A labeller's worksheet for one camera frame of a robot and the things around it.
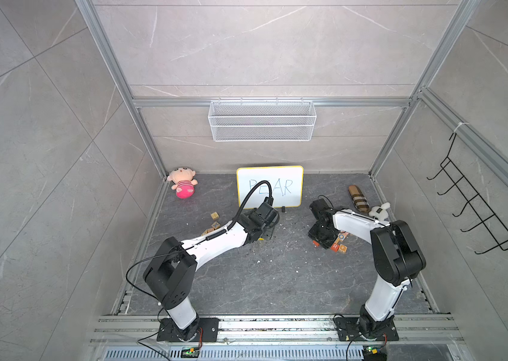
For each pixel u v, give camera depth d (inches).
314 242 34.4
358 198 42.1
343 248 36.3
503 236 23.5
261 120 39.6
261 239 31.5
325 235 32.0
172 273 17.6
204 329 28.9
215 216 39.8
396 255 19.5
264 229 26.5
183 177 43.8
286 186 39.2
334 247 36.4
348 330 28.6
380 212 39.7
